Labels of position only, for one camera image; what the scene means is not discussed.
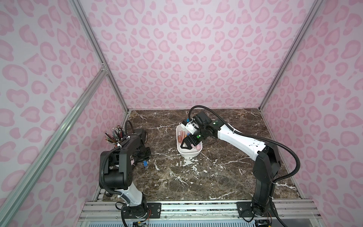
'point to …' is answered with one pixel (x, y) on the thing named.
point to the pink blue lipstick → (145, 163)
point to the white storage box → (185, 152)
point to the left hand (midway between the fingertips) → (146, 158)
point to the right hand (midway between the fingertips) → (187, 142)
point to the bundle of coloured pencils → (117, 133)
